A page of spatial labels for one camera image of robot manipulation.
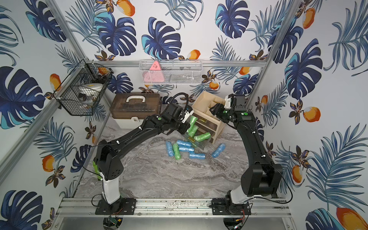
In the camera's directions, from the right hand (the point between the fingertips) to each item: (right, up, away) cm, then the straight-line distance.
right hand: (213, 110), depth 82 cm
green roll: (-6, -16, +7) cm, 19 cm away
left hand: (-14, -7, 0) cm, 16 cm away
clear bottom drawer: (-7, -21, +6) cm, 23 cm away
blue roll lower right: (-9, -28, +8) cm, 31 cm away
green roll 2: (-11, -5, +2) cm, 13 cm away
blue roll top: (-19, -21, +13) cm, 31 cm away
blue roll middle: (-15, -24, +11) cm, 31 cm away
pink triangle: (-35, +23, +8) cm, 43 cm away
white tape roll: (-69, +12, -2) cm, 70 cm away
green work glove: (-59, -31, -12) cm, 68 cm away
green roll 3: (-22, -26, +11) cm, 35 cm away
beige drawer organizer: (-2, -7, +4) cm, 8 cm away
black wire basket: (-75, +10, -1) cm, 76 cm away
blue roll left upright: (-26, -25, +11) cm, 38 cm away
